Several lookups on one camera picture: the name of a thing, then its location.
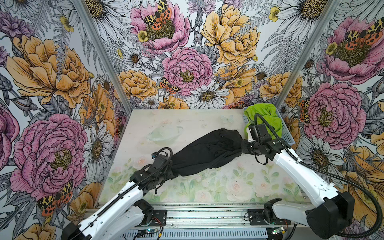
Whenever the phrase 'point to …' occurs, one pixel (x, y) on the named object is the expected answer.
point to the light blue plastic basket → (287, 136)
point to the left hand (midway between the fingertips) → (169, 177)
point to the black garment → (210, 151)
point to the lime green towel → (268, 112)
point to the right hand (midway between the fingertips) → (243, 152)
